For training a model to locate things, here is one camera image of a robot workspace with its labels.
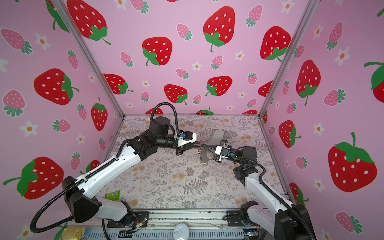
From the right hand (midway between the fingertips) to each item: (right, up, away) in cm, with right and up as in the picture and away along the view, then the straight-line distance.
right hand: (202, 144), depth 65 cm
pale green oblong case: (+12, +2, +42) cm, 44 cm away
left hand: (-2, +1, +1) cm, 2 cm away
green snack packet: (-47, -29, +14) cm, 57 cm away
